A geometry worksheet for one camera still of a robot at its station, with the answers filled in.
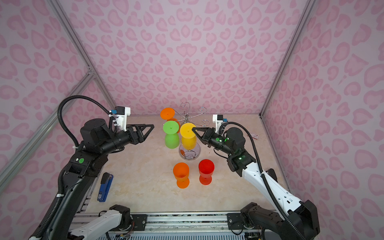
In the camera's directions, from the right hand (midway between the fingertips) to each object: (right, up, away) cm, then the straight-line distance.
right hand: (192, 130), depth 63 cm
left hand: (-17, +3, -2) cm, 18 cm away
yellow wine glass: (-2, -2, +1) cm, 3 cm away
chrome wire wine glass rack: (-3, +6, +12) cm, 14 cm away
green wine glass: (-10, +1, +7) cm, 12 cm away
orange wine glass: (-7, -23, +17) cm, 29 cm away
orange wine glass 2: (-13, +8, +13) cm, 20 cm away
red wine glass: (+7, -19, +12) cm, 24 cm away
